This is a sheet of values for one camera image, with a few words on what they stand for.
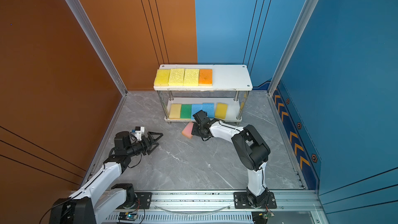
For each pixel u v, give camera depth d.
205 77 0.77
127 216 0.71
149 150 0.75
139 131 0.79
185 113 0.98
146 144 0.73
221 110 1.02
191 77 0.78
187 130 0.96
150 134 0.75
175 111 0.99
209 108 1.00
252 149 0.50
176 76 0.78
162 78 0.78
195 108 1.00
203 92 1.20
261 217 0.70
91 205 0.43
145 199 0.74
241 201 0.72
